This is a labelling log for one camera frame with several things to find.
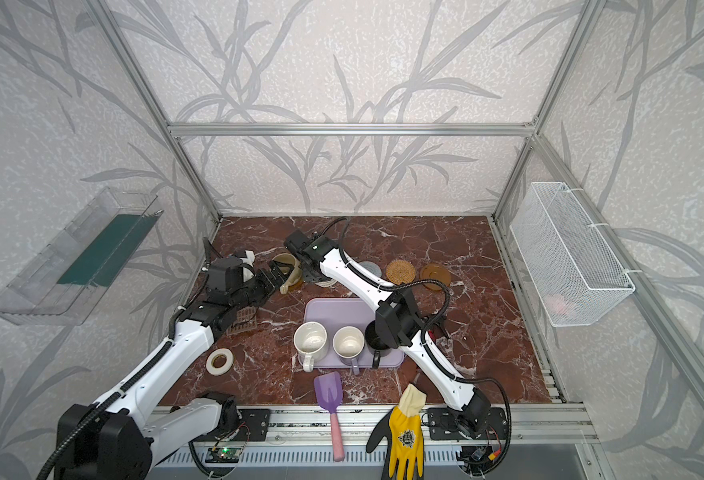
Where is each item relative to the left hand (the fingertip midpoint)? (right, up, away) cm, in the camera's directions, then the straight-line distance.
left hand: (290, 265), depth 81 cm
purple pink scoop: (+11, -33, -2) cm, 35 cm away
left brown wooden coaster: (-3, -9, +20) cm, 22 cm away
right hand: (+5, -1, +14) cm, 15 cm away
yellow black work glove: (+30, -39, -9) cm, 50 cm away
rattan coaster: (+32, -4, +24) cm, 40 cm away
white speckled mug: (+4, -23, +6) cm, 24 cm away
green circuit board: (-13, -44, -10) cm, 48 cm away
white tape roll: (-20, -30, +1) cm, 36 cm away
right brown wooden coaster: (+45, -4, +21) cm, 50 cm away
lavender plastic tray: (+29, -27, +3) cm, 40 cm away
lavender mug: (+16, -23, +3) cm, 28 cm away
